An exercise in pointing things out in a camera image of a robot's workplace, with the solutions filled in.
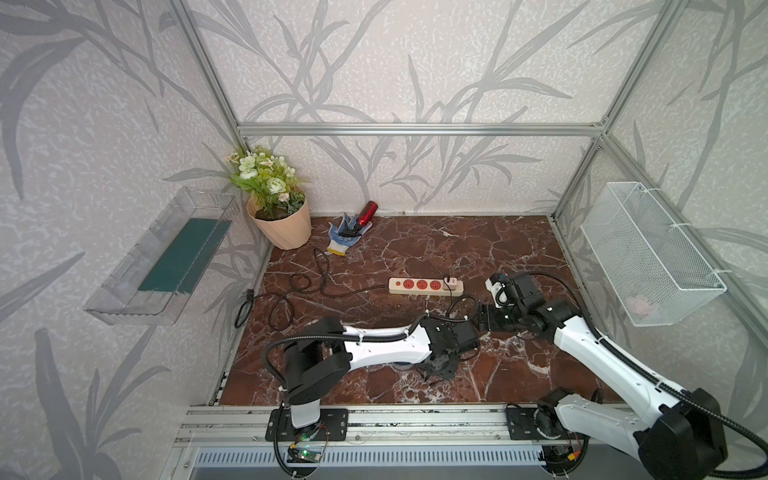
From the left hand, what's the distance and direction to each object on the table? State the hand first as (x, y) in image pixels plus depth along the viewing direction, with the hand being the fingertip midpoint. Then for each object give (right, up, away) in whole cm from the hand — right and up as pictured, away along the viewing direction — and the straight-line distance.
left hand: (446, 373), depth 79 cm
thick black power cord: (-61, +15, +17) cm, 65 cm away
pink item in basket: (+46, +20, -7) cm, 51 cm away
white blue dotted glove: (-34, +38, +36) cm, 62 cm away
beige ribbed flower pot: (-50, +41, +18) cm, 67 cm away
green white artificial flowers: (-52, +54, +12) cm, 76 cm away
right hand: (+9, +14, +3) cm, 17 cm away
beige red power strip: (-5, +21, +17) cm, 27 cm away
